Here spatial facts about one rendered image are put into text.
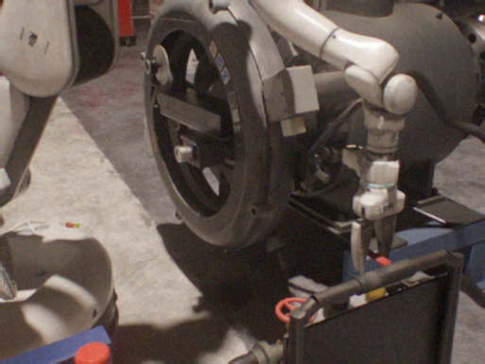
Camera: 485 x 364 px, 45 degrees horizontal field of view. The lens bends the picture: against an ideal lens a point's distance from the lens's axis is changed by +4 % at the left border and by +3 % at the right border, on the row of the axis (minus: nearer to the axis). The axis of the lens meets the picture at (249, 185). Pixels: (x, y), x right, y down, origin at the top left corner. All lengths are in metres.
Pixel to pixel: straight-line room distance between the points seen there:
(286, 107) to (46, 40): 0.51
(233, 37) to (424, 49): 0.67
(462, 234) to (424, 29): 0.65
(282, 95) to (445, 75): 0.73
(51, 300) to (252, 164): 0.55
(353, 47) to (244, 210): 0.59
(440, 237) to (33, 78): 1.28
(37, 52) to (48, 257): 0.65
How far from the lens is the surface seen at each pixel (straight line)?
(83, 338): 0.84
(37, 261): 1.64
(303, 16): 1.10
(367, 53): 1.06
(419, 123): 1.84
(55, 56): 1.13
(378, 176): 1.13
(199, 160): 1.50
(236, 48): 1.42
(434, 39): 1.94
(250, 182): 1.43
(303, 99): 1.31
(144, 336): 1.82
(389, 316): 1.10
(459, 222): 1.98
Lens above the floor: 1.07
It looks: 22 degrees down
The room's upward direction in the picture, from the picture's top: straight up
